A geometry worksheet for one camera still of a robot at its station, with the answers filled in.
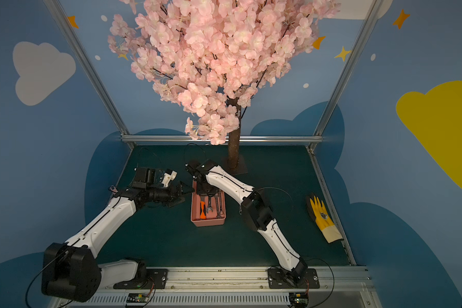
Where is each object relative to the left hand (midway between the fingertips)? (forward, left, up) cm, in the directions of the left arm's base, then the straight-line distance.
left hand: (190, 192), depth 80 cm
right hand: (+7, -6, -11) cm, 14 cm away
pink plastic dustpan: (+11, +46, -18) cm, 51 cm away
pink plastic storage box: (-6, -9, -13) cm, 17 cm away
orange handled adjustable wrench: (-3, -4, -16) cm, 17 cm away
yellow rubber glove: (0, -59, -14) cm, 61 cm away
